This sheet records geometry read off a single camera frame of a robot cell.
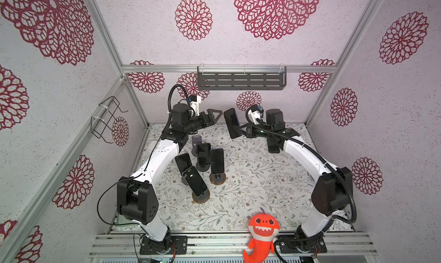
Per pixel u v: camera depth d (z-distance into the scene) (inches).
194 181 31.3
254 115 29.4
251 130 28.4
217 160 34.4
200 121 27.0
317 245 28.7
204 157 40.9
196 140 39.5
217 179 37.2
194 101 27.7
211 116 26.9
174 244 28.7
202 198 34.5
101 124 29.5
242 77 37.3
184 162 32.6
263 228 27.8
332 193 18.1
